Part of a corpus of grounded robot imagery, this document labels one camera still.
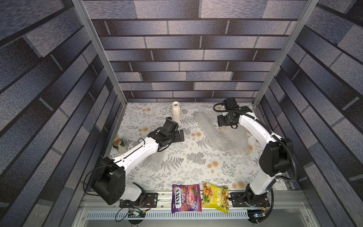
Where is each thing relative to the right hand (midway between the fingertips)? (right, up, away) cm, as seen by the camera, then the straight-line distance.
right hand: (222, 120), depth 90 cm
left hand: (-28, -8, -5) cm, 30 cm away
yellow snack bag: (-9, -39, -19) cm, 44 cm away
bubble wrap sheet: (+10, -13, +6) cm, 18 cm away
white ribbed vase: (-31, +6, +7) cm, 32 cm away
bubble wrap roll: (-4, -9, +1) cm, 10 cm away
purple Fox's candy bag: (-24, -40, -18) cm, 50 cm away
